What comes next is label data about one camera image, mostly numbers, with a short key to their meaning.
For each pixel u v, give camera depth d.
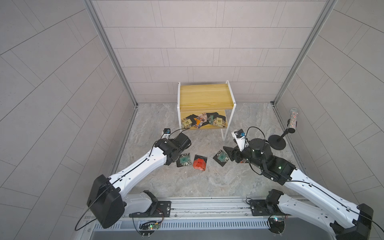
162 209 0.71
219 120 0.87
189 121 0.86
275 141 0.94
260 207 0.71
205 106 0.72
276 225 0.69
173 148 0.53
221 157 0.89
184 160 0.87
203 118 0.88
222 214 0.71
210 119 0.87
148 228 0.65
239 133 0.60
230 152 0.62
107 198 0.37
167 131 0.68
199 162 0.86
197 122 0.86
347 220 0.39
